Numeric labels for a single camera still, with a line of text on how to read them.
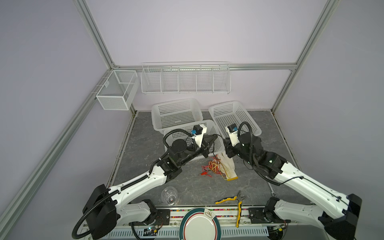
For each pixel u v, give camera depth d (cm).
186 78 105
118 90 102
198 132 57
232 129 60
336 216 40
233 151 63
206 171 87
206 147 59
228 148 62
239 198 79
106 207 39
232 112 119
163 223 72
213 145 69
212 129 102
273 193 81
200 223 72
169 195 80
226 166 89
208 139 62
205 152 60
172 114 119
